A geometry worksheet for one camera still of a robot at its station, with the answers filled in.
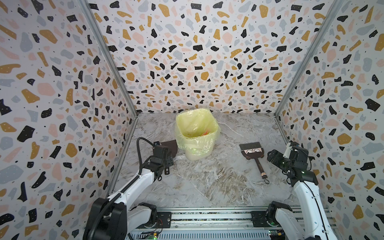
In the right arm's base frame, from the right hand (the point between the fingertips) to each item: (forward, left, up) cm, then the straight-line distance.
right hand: (273, 152), depth 80 cm
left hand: (+1, +60, -7) cm, 60 cm away
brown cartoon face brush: (+11, +3, -17) cm, 20 cm away
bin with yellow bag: (+21, +43, -9) cm, 48 cm away
